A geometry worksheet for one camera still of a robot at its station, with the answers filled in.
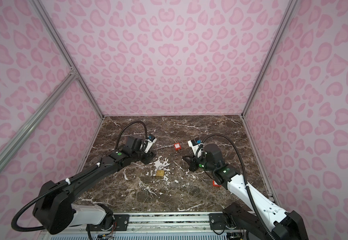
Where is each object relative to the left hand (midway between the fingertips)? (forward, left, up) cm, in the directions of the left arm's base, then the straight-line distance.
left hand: (152, 149), depth 84 cm
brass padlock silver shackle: (-7, -3, -13) cm, 15 cm away
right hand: (-8, -17, +5) cm, 20 cm away
